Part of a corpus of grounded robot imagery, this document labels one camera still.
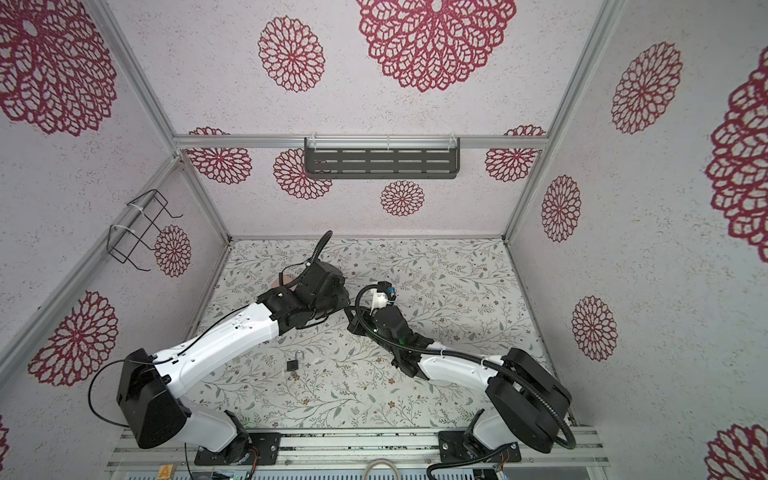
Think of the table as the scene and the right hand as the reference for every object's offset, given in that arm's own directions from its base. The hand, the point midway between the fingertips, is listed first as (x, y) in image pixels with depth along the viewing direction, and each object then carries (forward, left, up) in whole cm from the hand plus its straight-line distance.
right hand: (343, 304), depth 78 cm
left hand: (+3, -1, -1) cm, 3 cm away
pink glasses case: (+22, +26, -19) cm, 39 cm away
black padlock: (-9, +16, -19) cm, 27 cm away
